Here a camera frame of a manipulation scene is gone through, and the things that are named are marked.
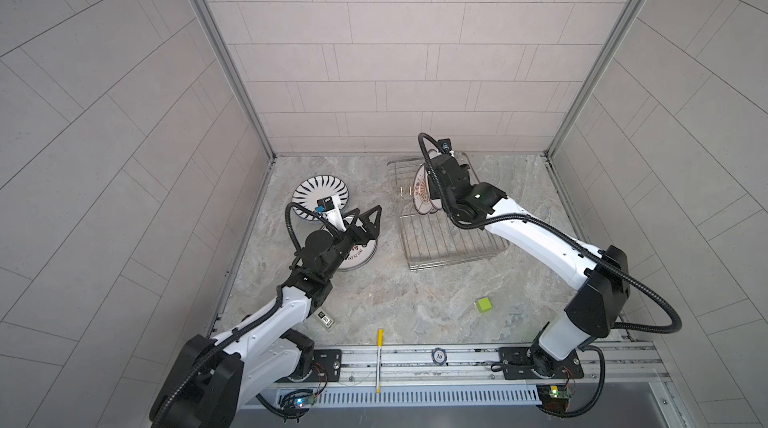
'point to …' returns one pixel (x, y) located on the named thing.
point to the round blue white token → (439, 356)
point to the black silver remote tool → (324, 319)
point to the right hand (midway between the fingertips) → (439, 173)
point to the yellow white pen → (380, 338)
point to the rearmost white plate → (361, 256)
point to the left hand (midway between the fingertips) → (378, 208)
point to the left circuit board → (300, 401)
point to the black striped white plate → (312, 189)
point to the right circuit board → (553, 398)
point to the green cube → (484, 305)
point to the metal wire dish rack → (435, 240)
